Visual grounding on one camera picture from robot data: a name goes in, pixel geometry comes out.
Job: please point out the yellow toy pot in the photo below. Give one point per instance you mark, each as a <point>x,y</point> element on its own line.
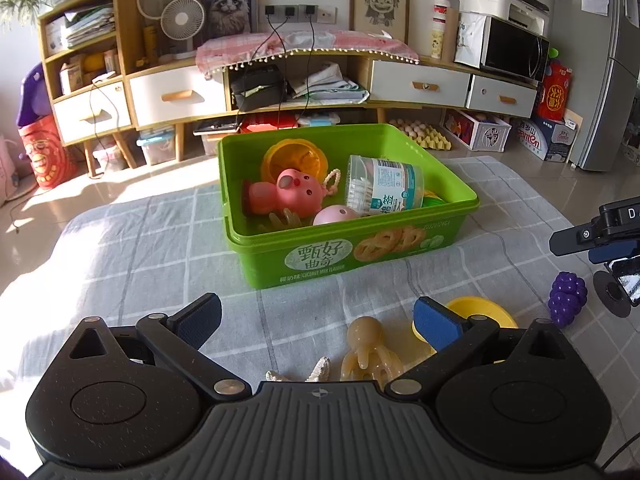
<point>463,306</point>

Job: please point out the pink lace cloth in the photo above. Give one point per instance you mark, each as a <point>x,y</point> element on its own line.
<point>233,52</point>

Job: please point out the purple toy grape bunch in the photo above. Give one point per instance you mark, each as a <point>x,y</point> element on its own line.
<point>567,297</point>

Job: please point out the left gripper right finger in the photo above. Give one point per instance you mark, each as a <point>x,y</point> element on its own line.
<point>457,342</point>

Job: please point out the wooden shelf unit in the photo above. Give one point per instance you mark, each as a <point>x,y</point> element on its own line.
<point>88,50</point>

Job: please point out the black microwave oven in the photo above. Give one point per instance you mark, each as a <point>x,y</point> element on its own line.
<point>500,47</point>

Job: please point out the beige dried starfish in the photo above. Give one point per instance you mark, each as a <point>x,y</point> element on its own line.
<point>320,373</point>

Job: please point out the yellow egg tray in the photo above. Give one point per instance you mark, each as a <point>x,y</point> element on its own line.
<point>425,135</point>

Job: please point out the small white desk fan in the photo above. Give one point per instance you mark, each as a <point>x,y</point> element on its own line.
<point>182,20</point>

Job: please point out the white blue cardboard box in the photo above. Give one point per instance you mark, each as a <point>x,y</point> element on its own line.
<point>548,140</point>

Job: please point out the black bag in cabinet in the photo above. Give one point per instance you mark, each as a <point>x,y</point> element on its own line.
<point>261,87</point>

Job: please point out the framed cartoon girl picture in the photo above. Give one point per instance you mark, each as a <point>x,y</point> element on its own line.
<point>381,17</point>

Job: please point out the orange round mould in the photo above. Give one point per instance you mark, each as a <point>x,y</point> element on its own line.
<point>298,154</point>

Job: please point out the green plastic cookie box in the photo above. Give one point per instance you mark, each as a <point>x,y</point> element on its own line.
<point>271,258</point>

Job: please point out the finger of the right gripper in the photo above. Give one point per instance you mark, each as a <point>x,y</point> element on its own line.
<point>610,252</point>
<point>572,240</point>

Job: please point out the red lantern bag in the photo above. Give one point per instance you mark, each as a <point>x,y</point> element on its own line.
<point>50,161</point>

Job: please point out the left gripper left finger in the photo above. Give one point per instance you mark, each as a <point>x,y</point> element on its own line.
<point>176,341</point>

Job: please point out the clear cotton swab jar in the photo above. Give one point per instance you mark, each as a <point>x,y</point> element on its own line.
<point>380,186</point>

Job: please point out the red gift bag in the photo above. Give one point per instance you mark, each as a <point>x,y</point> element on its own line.
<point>553,92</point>

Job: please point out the pink round ball toy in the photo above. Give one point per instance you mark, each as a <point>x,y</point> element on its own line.
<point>333,214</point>

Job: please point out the pink pig toy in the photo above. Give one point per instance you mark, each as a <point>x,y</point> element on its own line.
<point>300,193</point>

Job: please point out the white red storage box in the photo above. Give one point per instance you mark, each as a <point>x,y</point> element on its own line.
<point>478,132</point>

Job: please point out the silver refrigerator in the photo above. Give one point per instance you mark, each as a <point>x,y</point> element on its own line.
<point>599,41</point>

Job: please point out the wooden tv cabinet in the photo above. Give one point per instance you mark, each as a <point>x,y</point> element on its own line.
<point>179,93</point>

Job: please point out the beige toy octopus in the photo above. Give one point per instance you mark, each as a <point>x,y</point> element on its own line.
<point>368,358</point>

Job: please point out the grey checked table cloth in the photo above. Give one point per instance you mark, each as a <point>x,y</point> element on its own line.
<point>151,241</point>

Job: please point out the clear plastic storage bin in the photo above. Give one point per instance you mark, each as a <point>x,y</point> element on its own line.
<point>158,145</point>

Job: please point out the framed cat picture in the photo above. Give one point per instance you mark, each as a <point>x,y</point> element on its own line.
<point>229,18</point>

